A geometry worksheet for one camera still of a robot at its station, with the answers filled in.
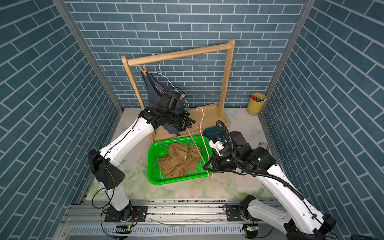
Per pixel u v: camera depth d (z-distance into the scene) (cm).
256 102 109
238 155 48
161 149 93
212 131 102
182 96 75
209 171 59
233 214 73
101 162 46
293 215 38
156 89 87
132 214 72
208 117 116
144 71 81
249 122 117
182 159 85
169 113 63
